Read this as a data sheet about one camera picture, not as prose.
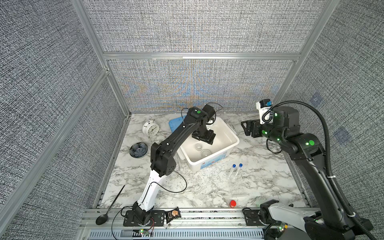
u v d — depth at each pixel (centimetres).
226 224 73
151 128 101
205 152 93
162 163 57
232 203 76
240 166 76
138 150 93
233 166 75
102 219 73
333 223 37
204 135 75
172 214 73
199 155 97
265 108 54
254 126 56
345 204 36
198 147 98
